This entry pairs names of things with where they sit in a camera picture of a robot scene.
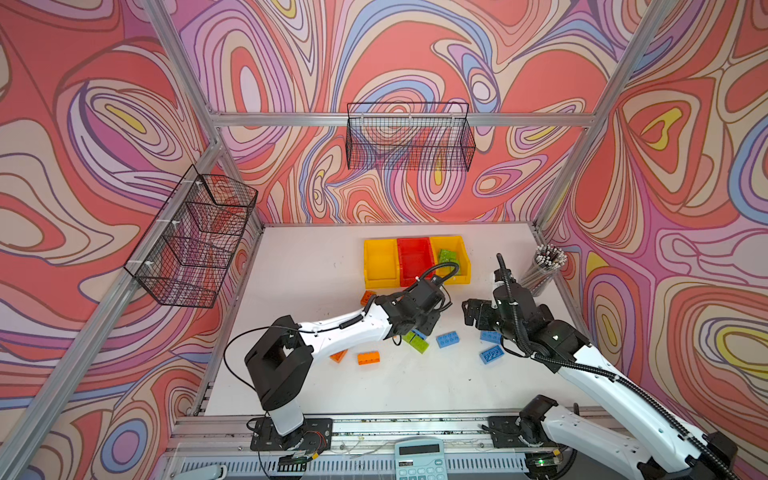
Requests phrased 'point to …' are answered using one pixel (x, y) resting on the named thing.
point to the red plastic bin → (415, 257)
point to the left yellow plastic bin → (381, 264)
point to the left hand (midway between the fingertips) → (434, 311)
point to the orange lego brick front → (372, 357)
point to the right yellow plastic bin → (457, 245)
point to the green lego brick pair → (416, 342)
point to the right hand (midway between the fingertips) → (480, 312)
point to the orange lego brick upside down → (365, 298)
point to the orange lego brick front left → (339, 356)
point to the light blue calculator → (420, 459)
